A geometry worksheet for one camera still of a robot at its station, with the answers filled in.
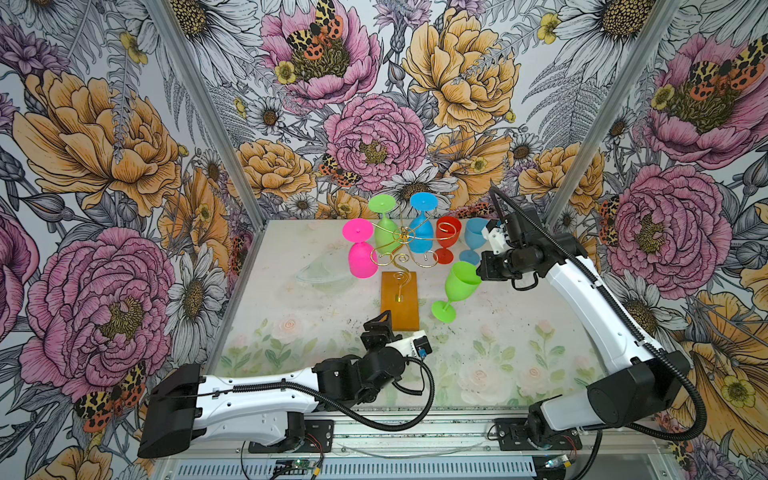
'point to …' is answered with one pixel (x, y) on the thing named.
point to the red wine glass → (447, 233)
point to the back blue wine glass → (421, 228)
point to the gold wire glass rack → (401, 256)
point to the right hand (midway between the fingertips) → (480, 280)
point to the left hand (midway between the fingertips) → (385, 325)
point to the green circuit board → (303, 463)
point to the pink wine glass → (362, 258)
